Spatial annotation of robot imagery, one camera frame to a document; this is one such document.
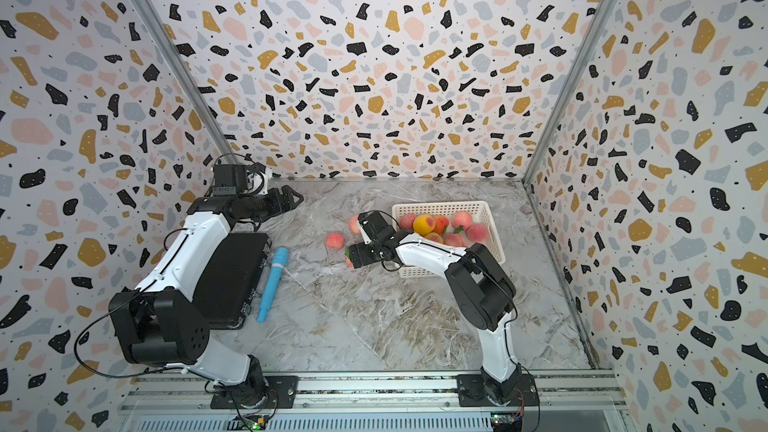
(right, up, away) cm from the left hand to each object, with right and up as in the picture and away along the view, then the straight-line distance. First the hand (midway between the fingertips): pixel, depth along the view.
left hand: (294, 200), depth 84 cm
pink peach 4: (+55, -11, +15) cm, 59 cm away
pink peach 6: (+48, -13, +13) cm, 51 cm away
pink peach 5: (+14, -19, +8) cm, 25 cm away
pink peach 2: (+51, -7, +19) cm, 54 cm away
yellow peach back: (+37, -8, +14) cm, 41 cm away
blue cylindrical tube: (-9, -19, +11) cm, 24 cm away
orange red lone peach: (+43, -8, +18) cm, 48 cm away
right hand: (+17, -16, +8) cm, 25 cm away
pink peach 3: (+8, -13, +14) cm, 21 cm away
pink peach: (+13, -7, +19) cm, 24 cm away
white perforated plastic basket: (+58, -4, +24) cm, 63 cm away
